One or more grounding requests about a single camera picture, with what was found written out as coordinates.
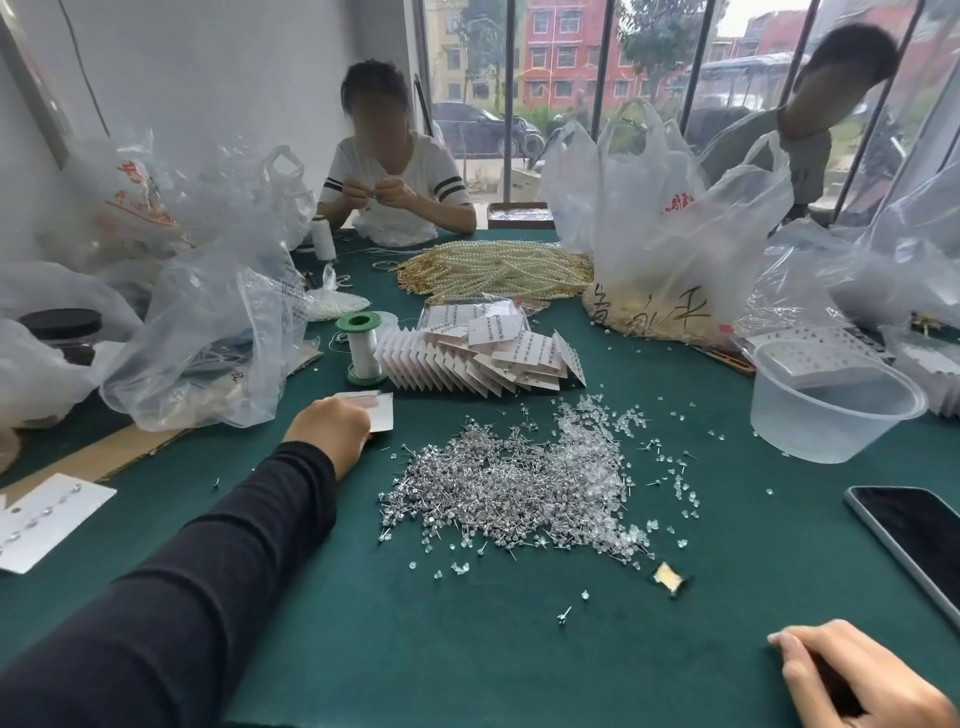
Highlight person's left hand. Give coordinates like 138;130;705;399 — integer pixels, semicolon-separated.
282;395;373;481

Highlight person's right hand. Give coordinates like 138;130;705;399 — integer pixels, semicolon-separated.
767;619;960;728

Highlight stack of white cards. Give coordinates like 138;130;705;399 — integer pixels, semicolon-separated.
333;389;395;435

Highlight row of white cards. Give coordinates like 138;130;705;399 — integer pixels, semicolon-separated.
372;298;589;395

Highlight pile of silver stud earrings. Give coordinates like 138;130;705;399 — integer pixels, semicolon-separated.
377;419;654;571

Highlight clear plastic earring backs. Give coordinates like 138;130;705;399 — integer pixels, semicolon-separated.
551;393;703;549

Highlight large white studded card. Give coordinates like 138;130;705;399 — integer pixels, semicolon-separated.
0;472;119;577

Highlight person's left forearm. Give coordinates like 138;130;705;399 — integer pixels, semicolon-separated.
0;440;339;728

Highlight green spool of white thread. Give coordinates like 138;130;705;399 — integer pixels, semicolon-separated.
335;311;389;388

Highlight small bag of pearls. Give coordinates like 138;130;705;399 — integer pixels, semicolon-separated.
303;262;373;322

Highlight white-edged smartphone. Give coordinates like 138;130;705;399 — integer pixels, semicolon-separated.
843;485;960;631

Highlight large clear plastic bag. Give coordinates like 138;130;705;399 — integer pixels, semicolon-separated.
99;217;324;434

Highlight brown cardboard sheet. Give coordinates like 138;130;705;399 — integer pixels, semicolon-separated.
0;423;196;504

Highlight pile of pearl strands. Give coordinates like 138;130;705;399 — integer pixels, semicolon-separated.
372;238;596;305

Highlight small gold foil scrap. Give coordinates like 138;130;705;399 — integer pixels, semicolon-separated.
649;560;695;600

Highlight clear plastic bowl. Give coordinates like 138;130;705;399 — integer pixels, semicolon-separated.
748;338;930;466

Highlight black-lidded jar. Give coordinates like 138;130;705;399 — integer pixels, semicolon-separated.
18;308;103;369

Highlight translucent white plastic bag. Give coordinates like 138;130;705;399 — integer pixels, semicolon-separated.
0;260;144;429

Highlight white red-printed plastic bag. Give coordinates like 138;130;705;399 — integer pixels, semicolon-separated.
44;127;320;279

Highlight dark parked car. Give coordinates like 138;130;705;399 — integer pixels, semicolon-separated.
432;101;545;159

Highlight orange and black tool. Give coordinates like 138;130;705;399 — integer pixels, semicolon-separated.
693;344;757;378

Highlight white handwritten plastic bag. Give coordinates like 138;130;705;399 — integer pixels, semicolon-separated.
539;97;796;348

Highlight heap of clear plastic bags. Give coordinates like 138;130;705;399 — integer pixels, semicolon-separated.
734;161;960;354

